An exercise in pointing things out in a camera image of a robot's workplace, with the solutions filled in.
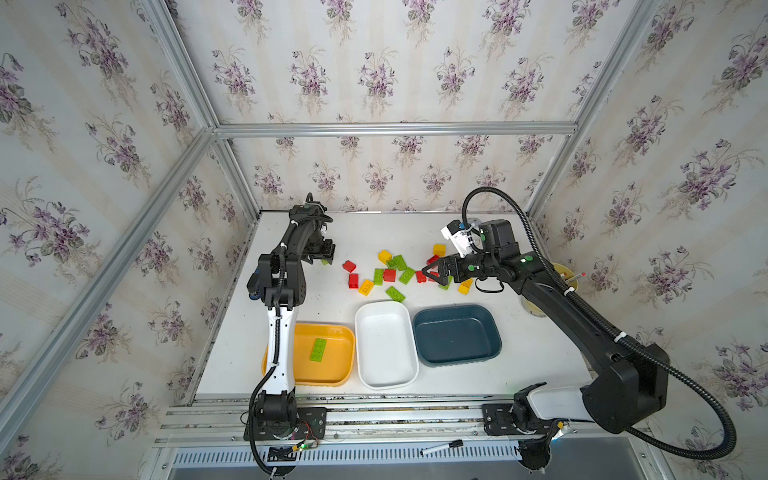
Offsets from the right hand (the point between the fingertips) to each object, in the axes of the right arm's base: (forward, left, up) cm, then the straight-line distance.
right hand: (431, 268), depth 76 cm
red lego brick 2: (+10, +23, -21) cm, 33 cm away
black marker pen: (-35, -4, -23) cm, 42 cm away
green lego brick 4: (+18, +7, -21) cm, 29 cm away
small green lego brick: (+18, +33, -20) cm, 43 cm away
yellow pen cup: (+1, -41, -9) cm, 42 cm away
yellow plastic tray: (-15, +26, -23) cm, 37 cm away
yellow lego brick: (+9, +19, -22) cm, 30 cm away
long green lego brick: (-12, +32, -21) cm, 40 cm away
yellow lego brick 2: (+20, +12, -20) cm, 31 cm away
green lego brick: (+13, +14, -22) cm, 29 cm away
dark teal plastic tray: (-8, -9, -24) cm, 27 cm away
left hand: (+20, +35, -21) cm, 46 cm away
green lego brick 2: (+13, +4, -22) cm, 26 cm away
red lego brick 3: (+13, +10, -22) cm, 28 cm away
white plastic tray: (-11, +12, -22) cm, 28 cm away
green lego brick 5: (-8, -3, +5) cm, 10 cm away
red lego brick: (+18, +25, -22) cm, 38 cm away
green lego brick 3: (+6, +9, -22) cm, 25 cm away
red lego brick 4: (-4, +1, +4) cm, 6 cm away
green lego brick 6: (+17, +10, -21) cm, 29 cm away
